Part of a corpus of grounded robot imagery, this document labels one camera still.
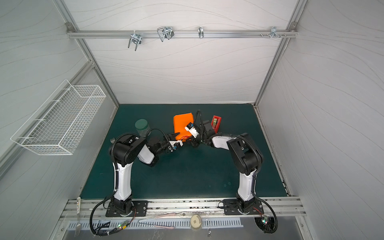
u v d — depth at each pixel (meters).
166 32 0.77
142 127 0.96
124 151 0.55
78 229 0.68
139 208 0.74
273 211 0.71
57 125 0.67
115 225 0.70
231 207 0.73
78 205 0.74
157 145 0.79
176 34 0.79
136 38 0.79
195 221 0.61
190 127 0.84
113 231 0.66
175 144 0.82
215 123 1.01
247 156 0.52
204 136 0.78
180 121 1.01
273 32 0.77
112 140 0.98
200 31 0.73
